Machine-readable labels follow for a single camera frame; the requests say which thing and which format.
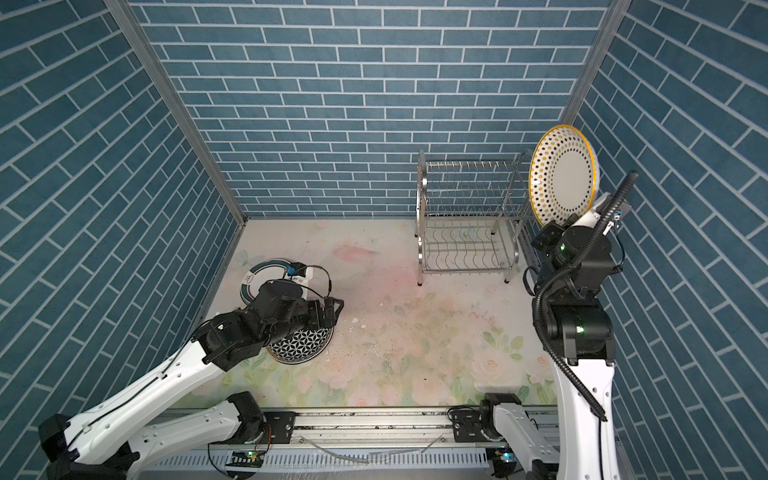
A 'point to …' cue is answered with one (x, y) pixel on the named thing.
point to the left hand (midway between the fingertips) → (338, 307)
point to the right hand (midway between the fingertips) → (579, 216)
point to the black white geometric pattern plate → (301, 346)
